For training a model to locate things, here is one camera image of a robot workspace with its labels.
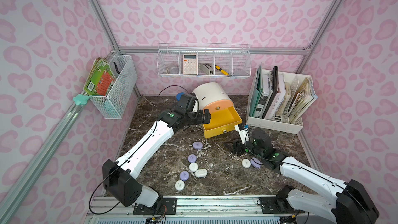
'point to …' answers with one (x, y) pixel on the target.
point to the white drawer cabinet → (209, 91)
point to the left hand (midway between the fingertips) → (202, 113)
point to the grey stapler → (207, 70)
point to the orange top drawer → (218, 104)
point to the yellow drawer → (222, 121)
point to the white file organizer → (278, 101)
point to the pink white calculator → (189, 64)
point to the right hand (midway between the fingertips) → (227, 141)
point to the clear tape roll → (172, 70)
